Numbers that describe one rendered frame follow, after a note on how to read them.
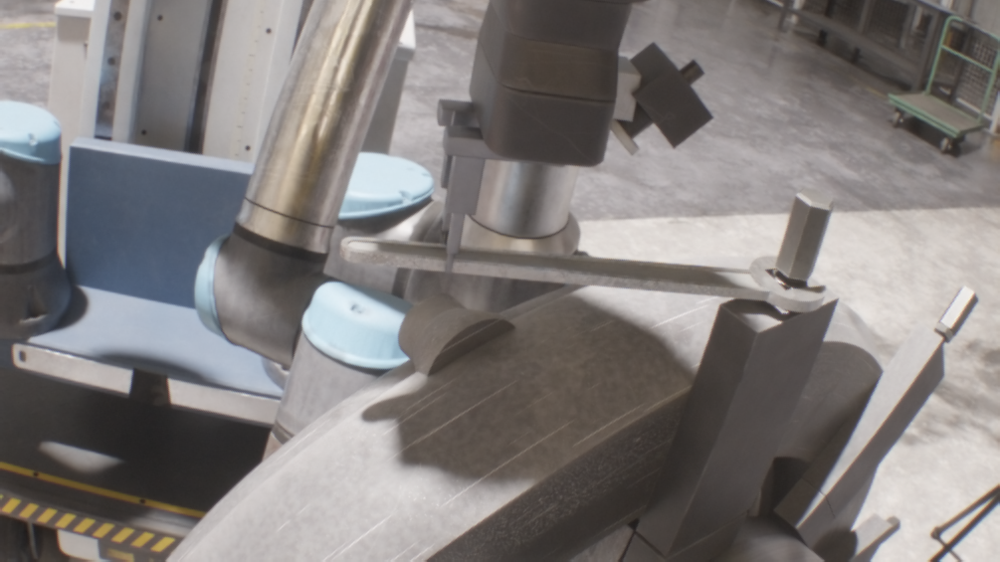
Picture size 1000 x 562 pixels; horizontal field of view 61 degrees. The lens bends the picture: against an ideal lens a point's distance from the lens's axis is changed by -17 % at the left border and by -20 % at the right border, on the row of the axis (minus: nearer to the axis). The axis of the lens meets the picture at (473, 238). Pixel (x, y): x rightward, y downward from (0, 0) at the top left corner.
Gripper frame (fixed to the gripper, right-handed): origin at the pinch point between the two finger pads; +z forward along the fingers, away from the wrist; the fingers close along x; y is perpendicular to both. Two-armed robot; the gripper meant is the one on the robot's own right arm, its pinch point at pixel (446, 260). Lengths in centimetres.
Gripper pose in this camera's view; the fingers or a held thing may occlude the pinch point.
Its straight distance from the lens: 43.1
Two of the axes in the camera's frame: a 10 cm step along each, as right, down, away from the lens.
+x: -1.1, -4.8, 8.7
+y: 9.8, 0.8, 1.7
